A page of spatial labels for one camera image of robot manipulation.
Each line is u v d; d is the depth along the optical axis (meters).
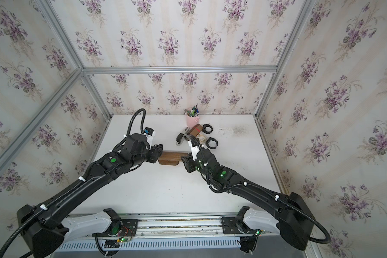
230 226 0.73
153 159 0.66
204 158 0.57
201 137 1.08
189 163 0.66
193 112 1.07
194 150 0.67
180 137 1.03
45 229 0.37
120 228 0.70
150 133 0.65
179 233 0.73
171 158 0.88
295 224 0.40
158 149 0.77
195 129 1.08
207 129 1.10
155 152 0.66
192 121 1.08
